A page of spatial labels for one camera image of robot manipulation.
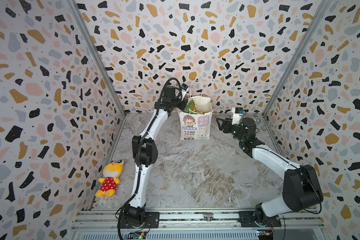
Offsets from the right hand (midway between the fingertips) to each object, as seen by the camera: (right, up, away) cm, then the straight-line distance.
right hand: (219, 116), depth 82 cm
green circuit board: (-41, -57, -12) cm, 72 cm away
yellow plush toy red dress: (-60, -32, +1) cm, 68 cm away
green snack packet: (-16, +8, +12) cm, 22 cm away
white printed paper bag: (-13, -4, +9) cm, 16 cm away
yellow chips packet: (-14, +5, +8) cm, 17 cm away
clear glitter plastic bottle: (+35, 0, +31) cm, 47 cm away
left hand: (-17, +13, +11) cm, 24 cm away
